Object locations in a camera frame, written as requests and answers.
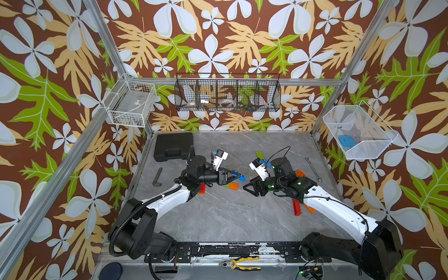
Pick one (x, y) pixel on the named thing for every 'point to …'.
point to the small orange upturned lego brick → (300, 173)
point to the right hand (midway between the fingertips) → (246, 184)
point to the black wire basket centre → (227, 91)
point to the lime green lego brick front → (228, 185)
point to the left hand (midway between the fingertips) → (238, 174)
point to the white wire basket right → (359, 133)
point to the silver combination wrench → (318, 178)
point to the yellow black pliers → (232, 263)
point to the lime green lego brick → (260, 155)
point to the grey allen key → (156, 178)
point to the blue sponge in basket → (347, 140)
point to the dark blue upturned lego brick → (241, 178)
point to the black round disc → (114, 270)
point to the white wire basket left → (130, 103)
